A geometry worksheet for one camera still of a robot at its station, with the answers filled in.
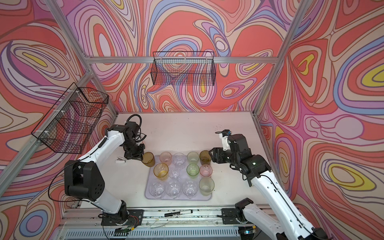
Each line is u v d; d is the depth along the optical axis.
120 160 0.91
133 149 0.72
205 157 0.91
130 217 0.73
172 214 0.74
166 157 0.89
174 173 0.86
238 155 0.52
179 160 0.91
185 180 0.86
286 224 0.39
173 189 0.82
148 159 0.88
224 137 0.64
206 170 0.88
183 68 0.94
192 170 0.88
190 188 0.82
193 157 0.91
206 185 0.82
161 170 0.87
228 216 0.73
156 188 0.82
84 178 0.44
